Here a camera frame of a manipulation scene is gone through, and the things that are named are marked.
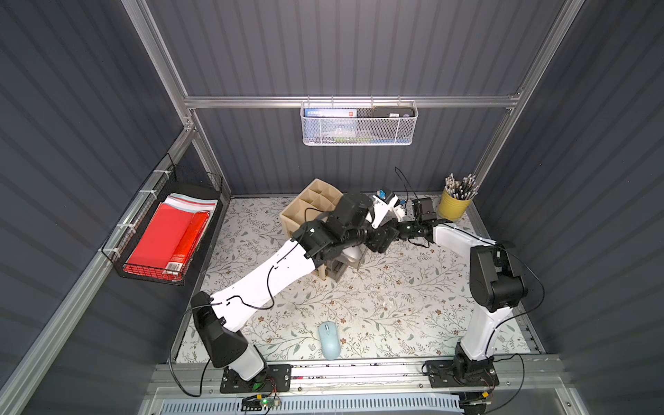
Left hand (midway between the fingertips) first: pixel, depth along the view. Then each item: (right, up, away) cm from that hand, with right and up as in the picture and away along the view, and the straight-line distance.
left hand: (390, 225), depth 66 cm
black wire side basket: (-66, +14, +13) cm, 69 cm away
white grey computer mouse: (-9, -9, +17) cm, 21 cm away
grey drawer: (-12, -12, +16) cm, 23 cm away
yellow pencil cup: (+33, +6, +38) cm, 51 cm away
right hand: (0, -3, +26) cm, 26 cm away
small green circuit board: (-35, -48, +4) cm, 60 cm away
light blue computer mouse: (-16, -36, +13) cm, 41 cm away
